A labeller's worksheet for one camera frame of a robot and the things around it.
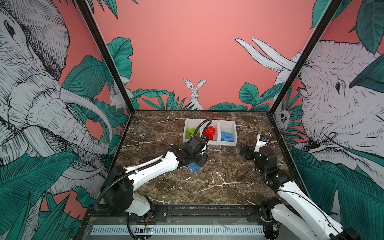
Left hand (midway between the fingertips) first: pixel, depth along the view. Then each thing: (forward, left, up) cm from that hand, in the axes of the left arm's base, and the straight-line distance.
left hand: (205, 155), depth 80 cm
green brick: (+24, +9, -13) cm, 29 cm away
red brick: (+24, -6, -12) cm, 28 cm away
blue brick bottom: (+19, -17, -11) cm, 28 cm away
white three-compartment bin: (+20, -12, -7) cm, 24 cm away
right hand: (+4, -23, +5) cm, 24 cm away
